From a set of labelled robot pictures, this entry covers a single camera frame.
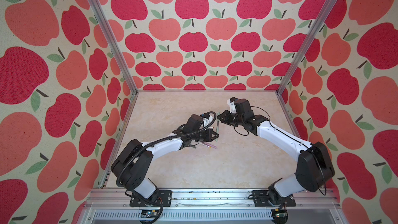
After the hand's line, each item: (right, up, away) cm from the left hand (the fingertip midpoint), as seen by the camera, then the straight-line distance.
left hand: (220, 137), depth 81 cm
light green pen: (-1, +8, +2) cm, 9 cm away
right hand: (0, +11, +3) cm, 12 cm away
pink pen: (-6, -7, +11) cm, 14 cm away
